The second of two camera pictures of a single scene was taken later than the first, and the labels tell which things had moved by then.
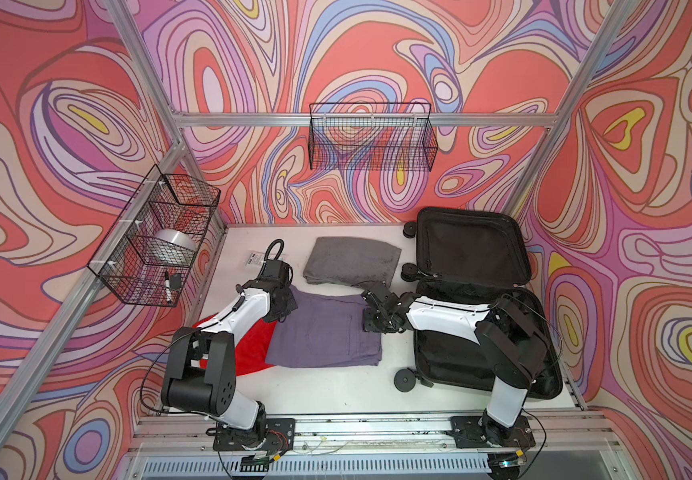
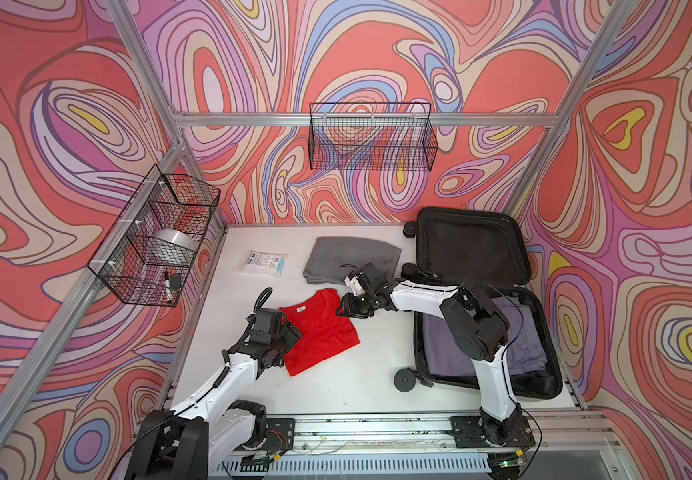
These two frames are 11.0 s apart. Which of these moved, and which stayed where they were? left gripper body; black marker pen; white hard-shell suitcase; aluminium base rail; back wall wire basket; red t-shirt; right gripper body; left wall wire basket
Moved: right gripper body; left gripper body; red t-shirt
Stayed: aluminium base rail; black marker pen; white hard-shell suitcase; back wall wire basket; left wall wire basket
